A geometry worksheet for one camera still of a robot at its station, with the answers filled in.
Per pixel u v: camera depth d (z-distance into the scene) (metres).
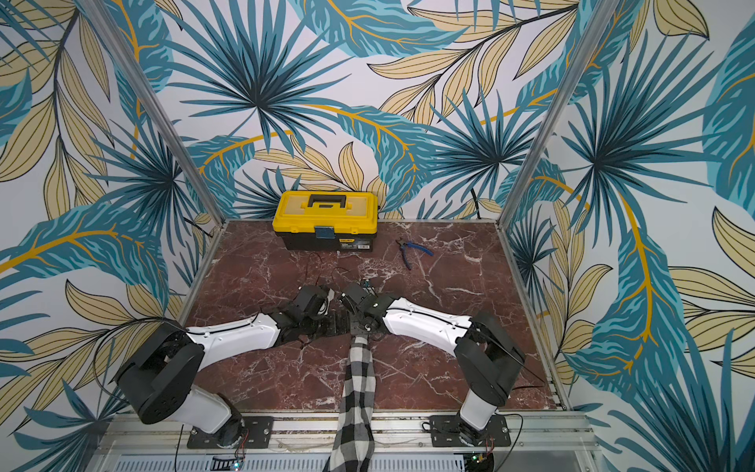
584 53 0.75
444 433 0.73
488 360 0.44
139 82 0.79
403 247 1.10
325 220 1.04
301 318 0.69
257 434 0.73
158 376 0.43
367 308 0.64
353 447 0.66
